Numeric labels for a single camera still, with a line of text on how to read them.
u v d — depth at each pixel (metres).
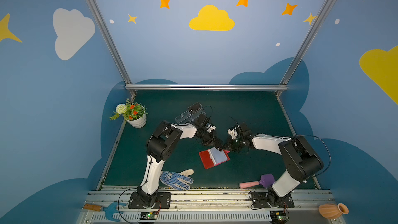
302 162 0.47
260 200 0.75
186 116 0.99
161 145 0.55
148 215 0.70
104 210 0.71
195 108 1.01
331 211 0.65
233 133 0.85
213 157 0.88
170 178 0.80
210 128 0.90
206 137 0.86
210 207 0.74
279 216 0.72
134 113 0.91
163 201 0.74
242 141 0.73
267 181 0.77
